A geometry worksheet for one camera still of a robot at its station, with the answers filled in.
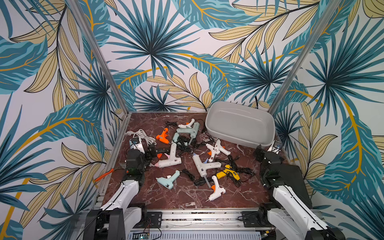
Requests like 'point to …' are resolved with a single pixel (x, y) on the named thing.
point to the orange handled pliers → (105, 174)
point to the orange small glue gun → (162, 137)
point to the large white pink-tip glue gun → (172, 160)
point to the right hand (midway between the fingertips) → (269, 149)
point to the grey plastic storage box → (241, 125)
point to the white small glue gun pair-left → (211, 158)
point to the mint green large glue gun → (193, 131)
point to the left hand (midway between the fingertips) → (146, 146)
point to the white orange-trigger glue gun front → (217, 190)
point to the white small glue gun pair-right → (218, 148)
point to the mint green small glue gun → (168, 182)
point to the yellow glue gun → (222, 174)
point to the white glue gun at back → (189, 126)
